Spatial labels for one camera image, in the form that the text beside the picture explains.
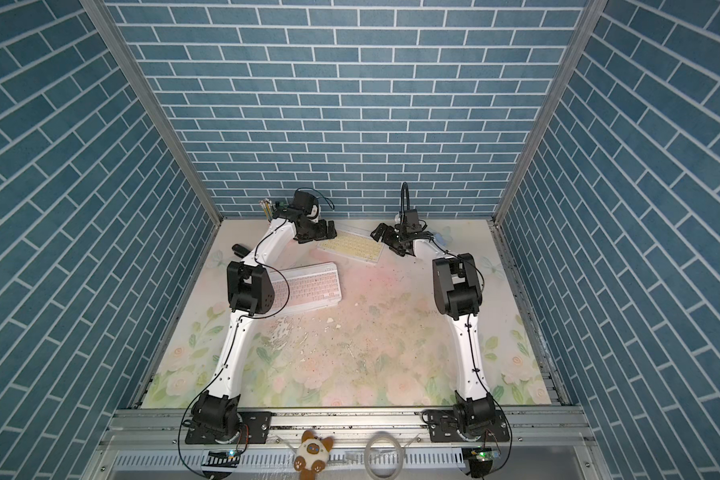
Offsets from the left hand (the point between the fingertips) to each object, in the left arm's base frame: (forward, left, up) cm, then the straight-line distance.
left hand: (333, 234), depth 109 cm
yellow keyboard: (0, -7, -5) cm, 9 cm away
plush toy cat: (-66, -1, -3) cm, 66 cm away
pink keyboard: (-21, +8, -2) cm, 23 cm away
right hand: (-1, -18, -1) cm, 18 cm away
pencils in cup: (+3, +22, +11) cm, 25 cm away
